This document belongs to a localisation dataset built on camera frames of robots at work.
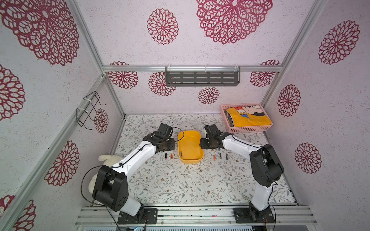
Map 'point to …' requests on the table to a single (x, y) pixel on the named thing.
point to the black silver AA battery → (220, 155)
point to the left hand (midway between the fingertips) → (171, 145)
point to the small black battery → (227, 158)
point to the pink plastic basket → (223, 107)
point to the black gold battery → (165, 156)
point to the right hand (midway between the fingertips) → (201, 142)
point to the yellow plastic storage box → (189, 150)
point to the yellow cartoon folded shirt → (248, 116)
